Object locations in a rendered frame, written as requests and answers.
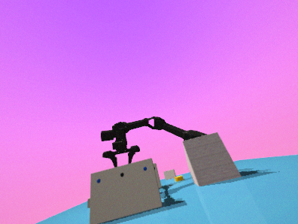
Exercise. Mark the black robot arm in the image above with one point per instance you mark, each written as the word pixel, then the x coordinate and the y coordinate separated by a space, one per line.
pixel 120 129

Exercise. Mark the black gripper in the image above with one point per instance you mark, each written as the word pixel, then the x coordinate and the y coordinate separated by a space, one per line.
pixel 111 154

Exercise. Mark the small yellow block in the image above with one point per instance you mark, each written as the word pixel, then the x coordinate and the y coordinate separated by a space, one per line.
pixel 178 178

